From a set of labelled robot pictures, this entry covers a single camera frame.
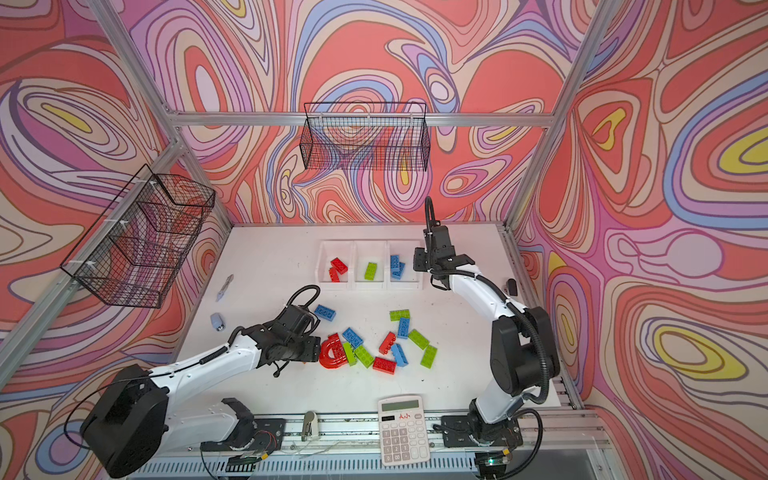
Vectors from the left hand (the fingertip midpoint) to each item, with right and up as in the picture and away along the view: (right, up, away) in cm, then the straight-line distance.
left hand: (317, 347), depth 87 cm
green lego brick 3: (+30, +2, +2) cm, 30 cm away
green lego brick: (+23, +8, +7) cm, 26 cm away
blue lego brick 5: (+23, +25, +16) cm, 38 cm away
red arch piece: (+4, -2, 0) cm, 4 cm away
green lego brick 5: (+14, -2, -2) cm, 14 cm away
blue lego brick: (+1, +9, +7) cm, 11 cm away
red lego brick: (+3, +23, +18) cm, 30 cm away
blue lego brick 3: (+26, +5, +4) cm, 27 cm away
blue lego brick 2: (+10, +2, +2) cm, 10 cm away
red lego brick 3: (+21, +1, 0) cm, 21 cm away
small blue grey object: (-32, +7, +4) cm, 33 cm away
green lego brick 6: (+10, -1, -2) cm, 10 cm away
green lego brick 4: (+33, -3, -1) cm, 33 cm away
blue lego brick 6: (+24, -1, -2) cm, 24 cm away
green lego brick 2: (+15, +21, +18) cm, 31 cm away
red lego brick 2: (+2, +20, +15) cm, 25 cm away
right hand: (+33, +25, +5) cm, 42 cm away
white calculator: (+25, -16, -13) cm, 32 cm away
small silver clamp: (+1, -16, -14) cm, 21 cm away
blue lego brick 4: (+24, +21, +15) cm, 35 cm away
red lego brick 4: (+20, -5, -3) cm, 21 cm away
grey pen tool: (-35, +18, +15) cm, 42 cm away
